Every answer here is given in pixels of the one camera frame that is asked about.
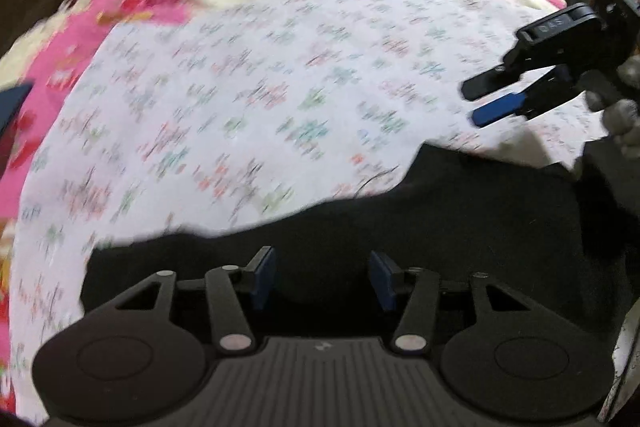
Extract black pants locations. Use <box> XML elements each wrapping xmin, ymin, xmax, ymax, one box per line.
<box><xmin>80</xmin><ymin>139</ymin><xmax>639</xmax><ymax>342</ymax></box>

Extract floral pink white bedsheet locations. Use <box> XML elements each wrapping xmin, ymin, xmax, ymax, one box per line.
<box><xmin>1</xmin><ymin>0</ymin><xmax>603</xmax><ymax>421</ymax></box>

